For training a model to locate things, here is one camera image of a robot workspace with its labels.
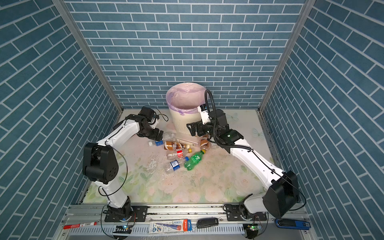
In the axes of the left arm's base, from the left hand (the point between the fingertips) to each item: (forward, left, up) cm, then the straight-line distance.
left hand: (155, 135), depth 92 cm
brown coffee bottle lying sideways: (-4, -11, -5) cm, 13 cm away
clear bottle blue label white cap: (+1, -7, -4) cm, 8 cm away
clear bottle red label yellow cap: (-10, -14, -5) cm, 18 cm away
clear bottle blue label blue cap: (-18, -13, -5) cm, 23 cm away
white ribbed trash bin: (+4, -16, +9) cm, 19 cm away
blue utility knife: (-47, -69, -4) cm, 84 cm away
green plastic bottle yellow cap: (-14, -24, -6) cm, 29 cm away
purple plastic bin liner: (+27, -19, +8) cm, 34 cm away
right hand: (-4, -24, +19) cm, 30 cm away
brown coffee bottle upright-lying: (-2, -31, -5) cm, 31 cm away
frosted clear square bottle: (-1, -22, -5) cm, 23 cm away
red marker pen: (-45, +30, -9) cm, 54 cm away
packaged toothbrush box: (-46, -13, -9) cm, 49 cm away
